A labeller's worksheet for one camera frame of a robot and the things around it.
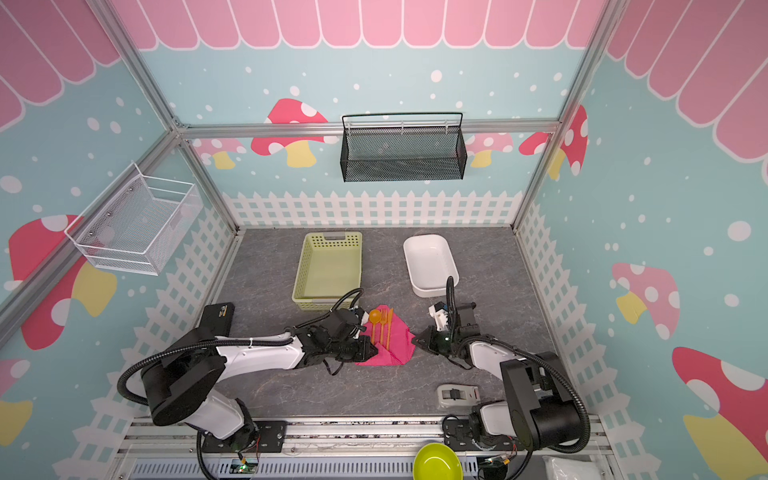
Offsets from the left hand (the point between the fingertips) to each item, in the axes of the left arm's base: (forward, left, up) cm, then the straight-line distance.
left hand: (376, 358), depth 84 cm
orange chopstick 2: (+12, -4, -3) cm, 13 cm away
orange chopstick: (+13, -1, -2) cm, 13 cm away
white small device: (-10, -22, +1) cm, 24 cm away
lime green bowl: (-24, -16, -2) cm, 29 cm away
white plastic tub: (+37, -18, -2) cm, 41 cm away
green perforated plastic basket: (+32, +19, -2) cm, 37 cm away
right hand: (+6, -10, 0) cm, 12 cm away
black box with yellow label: (+12, +51, -2) cm, 53 cm away
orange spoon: (+14, +2, -2) cm, 14 cm away
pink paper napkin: (+5, -7, -2) cm, 9 cm away
